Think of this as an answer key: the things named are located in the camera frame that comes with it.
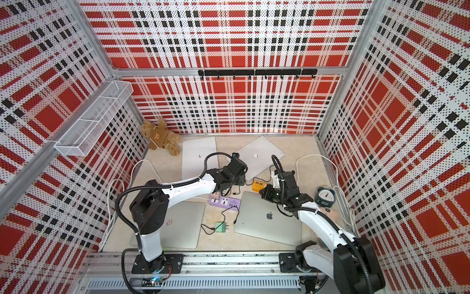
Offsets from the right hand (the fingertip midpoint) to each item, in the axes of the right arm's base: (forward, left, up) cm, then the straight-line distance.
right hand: (262, 191), depth 83 cm
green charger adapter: (-14, +19, -8) cm, 25 cm away
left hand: (+10, +9, -1) cm, 13 cm away
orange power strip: (+8, +1, -9) cm, 12 cm away
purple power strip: (-2, +17, -8) cm, 19 cm away
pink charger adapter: (0, +22, -4) cm, 22 cm away
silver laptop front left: (-14, +36, -8) cm, 39 cm away
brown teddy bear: (+37, +60, -1) cm, 71 cm away
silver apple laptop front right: (-9, +2, -10) cm, 13 cm away
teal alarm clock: (0, -31, -7) cm, 32 cm away
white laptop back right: (+31, +1, -14) cm, 34 cm away
